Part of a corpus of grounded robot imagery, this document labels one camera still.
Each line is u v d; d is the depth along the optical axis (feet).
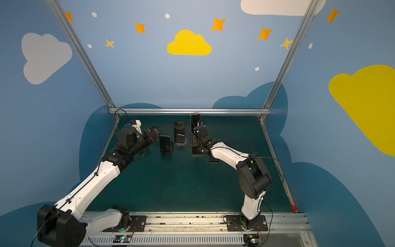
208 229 2.41
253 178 1.58
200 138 2.33
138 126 2.30
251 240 2.34
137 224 2.43
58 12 2.28
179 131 3.23
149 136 2.22
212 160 3.20
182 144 3.44
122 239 2.32
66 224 1.23
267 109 3.81
